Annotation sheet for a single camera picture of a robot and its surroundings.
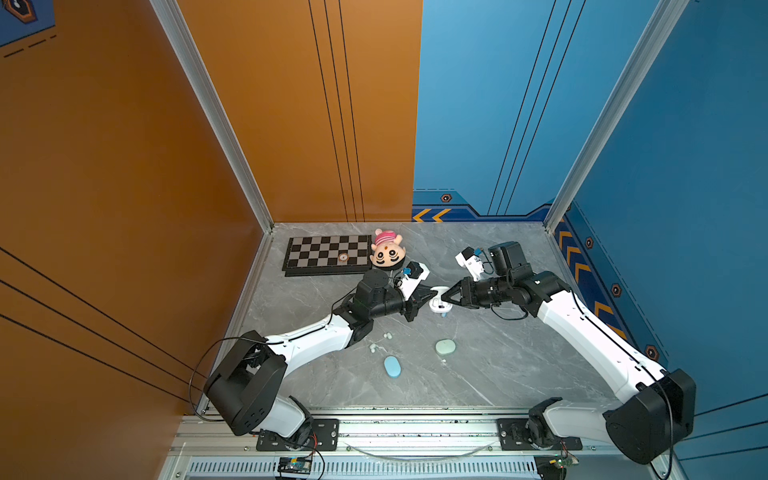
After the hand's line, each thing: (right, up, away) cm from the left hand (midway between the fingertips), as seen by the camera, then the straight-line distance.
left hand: (435, 289), depth 77 cm
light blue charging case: (-11, -23, +6) cm, 26 cm away
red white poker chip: (-29, +8, +28) cm, 41 cm away
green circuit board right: (+29, -40, -7) cm, 50 cm away
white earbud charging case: (0, -4, -2) cm, 4 cm away
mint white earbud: (-17, -19, +10) cm, 27 cm away
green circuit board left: (-35, -42, -5) cm, 55 cm away
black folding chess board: (-34, +8, +29) cm, 46 cm away
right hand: (+2, -2, -3) cm, 4 cm away
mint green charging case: (+4, -18, +10) cm, 21 cm away
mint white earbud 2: (-13, -16, +13) cm, 24 cm away
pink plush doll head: (-13, +10, +24) cm, 29 cm away
